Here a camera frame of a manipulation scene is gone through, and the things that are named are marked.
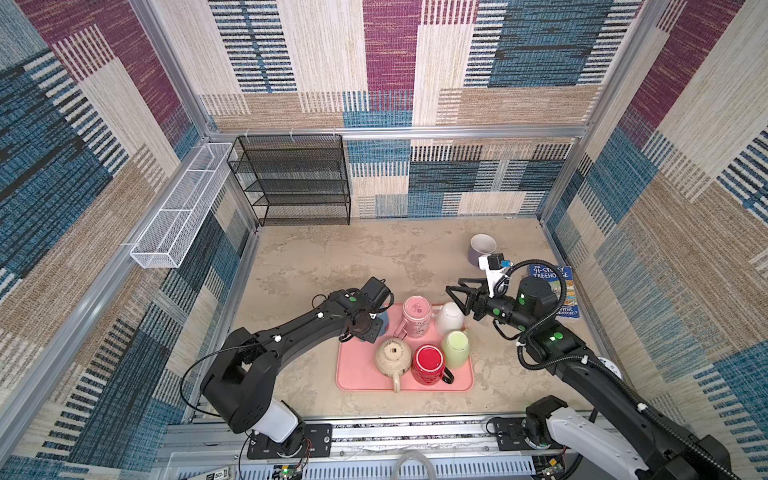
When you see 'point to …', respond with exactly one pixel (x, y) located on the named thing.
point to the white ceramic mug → (449, 317)
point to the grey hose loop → (402, 458)
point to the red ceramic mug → (428, 366)
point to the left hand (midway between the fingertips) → (368, 324)
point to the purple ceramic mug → (481, 244)
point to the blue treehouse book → (569, 306)
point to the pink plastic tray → (357, 370)
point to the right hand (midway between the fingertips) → (453, 290)
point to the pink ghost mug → (416, 311)
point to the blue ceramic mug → (384, 316)
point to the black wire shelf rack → (294, 180)
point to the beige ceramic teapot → (393, 357)
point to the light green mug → (456, 349)
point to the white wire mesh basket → (160, 242)
